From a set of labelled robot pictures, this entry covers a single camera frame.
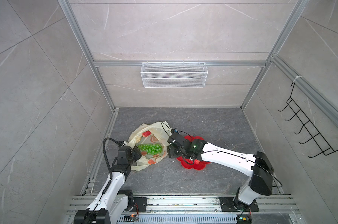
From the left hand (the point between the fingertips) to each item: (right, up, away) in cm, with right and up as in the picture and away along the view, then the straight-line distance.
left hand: (136, 148), depth 87 cm
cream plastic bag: (+8, +3, +13) cm, 16 cm away
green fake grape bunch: (+11, -1, +3) cm, 11 cm away
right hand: (+22, +1, -8) cm, 24 cm away
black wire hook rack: (+90, +17, -19) cm, 93 cm away
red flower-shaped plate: (+39, -10, -2) cm, 40 cm away
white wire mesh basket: (+25, +51, +13) cm, 58 cm away
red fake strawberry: (+4, +8, +11) cm, 14 cm away
